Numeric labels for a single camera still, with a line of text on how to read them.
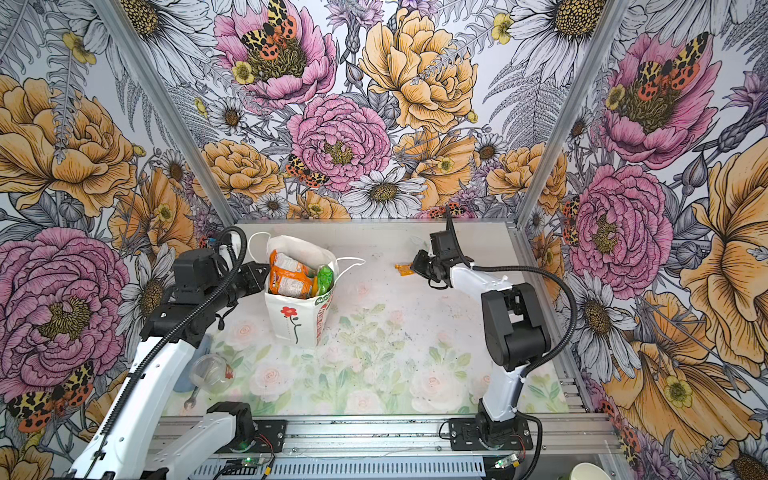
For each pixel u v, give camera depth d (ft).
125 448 1.26
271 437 2.43
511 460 2.34
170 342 1.49
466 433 2.44
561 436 2.52
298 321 2.52
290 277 2.66
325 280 2.73
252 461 2.34
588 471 2.02
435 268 2.53
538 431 2.25
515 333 1.64
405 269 3.15
